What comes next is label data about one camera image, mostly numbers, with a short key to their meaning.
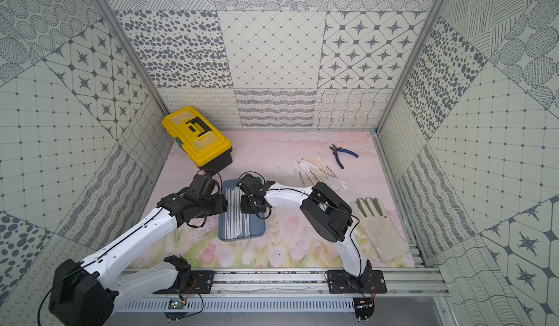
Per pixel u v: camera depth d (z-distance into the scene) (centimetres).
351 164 108
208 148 91
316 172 104
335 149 111
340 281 73
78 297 38
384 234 84
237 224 86
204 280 74
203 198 63
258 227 84
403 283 76
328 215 51
